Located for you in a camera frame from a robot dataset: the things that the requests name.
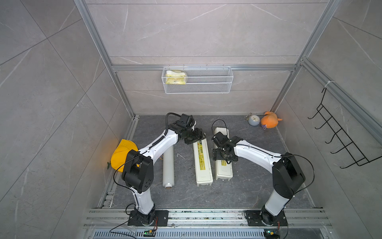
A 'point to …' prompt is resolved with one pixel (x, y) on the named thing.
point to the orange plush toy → (270, 119)
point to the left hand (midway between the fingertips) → (204, 136)
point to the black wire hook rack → (354, 152)
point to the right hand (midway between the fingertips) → (222, 157)
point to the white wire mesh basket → (200, 80)
